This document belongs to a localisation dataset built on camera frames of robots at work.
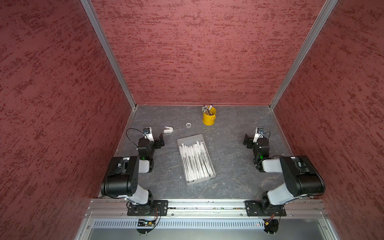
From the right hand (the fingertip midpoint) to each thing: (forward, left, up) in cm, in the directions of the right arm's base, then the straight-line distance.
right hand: (253, 136), depth 94 cm
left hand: (+1, +63, +2) cm, 63 cm away
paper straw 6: (-13, +34, -5) cm, 36 cm away
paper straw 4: (-12, +39, -4) cm, 41 cm away
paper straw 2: (-17, +43, -5) cm, 47 cm away
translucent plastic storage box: (+2, +42, -6) cm, 42 cm away
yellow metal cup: (+15, +27, 0) cm, 31 cm away
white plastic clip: (+10, +57, -3) cm, 58 cm away
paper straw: (-16, +45, -4) cm, 47 cm away
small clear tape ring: (+15, +43, -6) cm, 46 cm away
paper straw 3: (-15, +40, -5) cm, 43 cm away
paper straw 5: (-13, +35, -5) cm, 38 cm away
